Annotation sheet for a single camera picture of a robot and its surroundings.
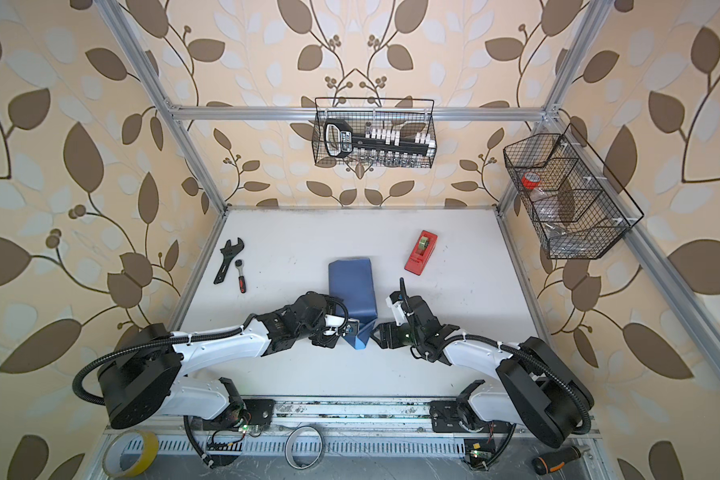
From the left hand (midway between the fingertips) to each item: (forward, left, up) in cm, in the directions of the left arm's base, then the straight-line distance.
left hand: (341, 308), depth 86 cm
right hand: (-6, -12, -5) cm, 14 cm away
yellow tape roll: (-34, +43, -8) cm, 56 cm away
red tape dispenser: (+23, -25, -3) cm, 34 cm away
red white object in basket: (+27, -51, +27) cm, 64 cm away
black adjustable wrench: (+25, +44, -8) cm, 51 cm away
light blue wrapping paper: (+10, -2, -2) cm, 11 cm away
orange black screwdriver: (-34, -50, -3) cm, 61 cm away
